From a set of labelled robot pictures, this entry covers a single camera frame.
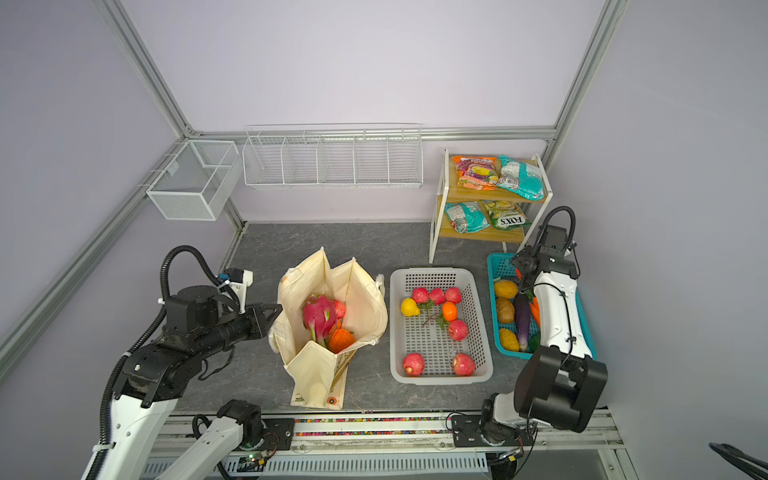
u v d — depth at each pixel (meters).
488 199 1.04
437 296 0.94
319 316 0.79
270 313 0.65
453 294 0.94
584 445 0.74
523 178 0.82
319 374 0.73
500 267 0.99
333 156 1.01
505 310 0.91
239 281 0.59
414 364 0.79
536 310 0.93
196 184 0.96
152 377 0.41
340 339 0.79
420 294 0.93
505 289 0.95
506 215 0.97
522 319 0.90
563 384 0.45
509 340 0.85
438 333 0.91
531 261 0.59
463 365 0.80
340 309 0.90
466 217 0.96
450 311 0.89
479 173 0.83
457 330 0.87
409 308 0.92
